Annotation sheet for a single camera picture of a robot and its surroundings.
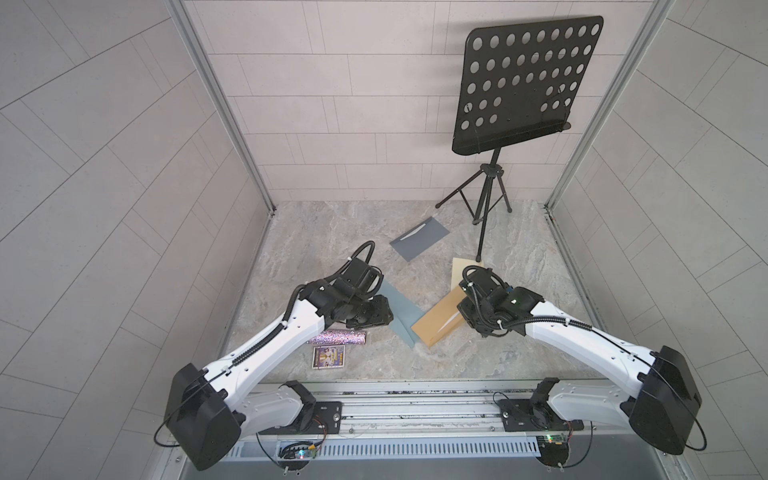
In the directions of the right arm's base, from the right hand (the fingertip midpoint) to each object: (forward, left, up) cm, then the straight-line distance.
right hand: (455, 313), depth 81 cm
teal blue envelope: (+4, +13, -7) cm, 16 cm away
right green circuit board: (-30, -19, -9) cm, 37 cm away
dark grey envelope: (+34, +6, -7) cm, 35 cm away
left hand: (-3, +17, +5) cm, 18 cm away
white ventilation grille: (-28, +15, -8) cm, 33 cm away
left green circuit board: (-28, +40, -5) cm, 49 cm away
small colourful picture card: (-8, +35, -5) cm, 36 cm away
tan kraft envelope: (+1, +3, -6) cm, 7 cm away
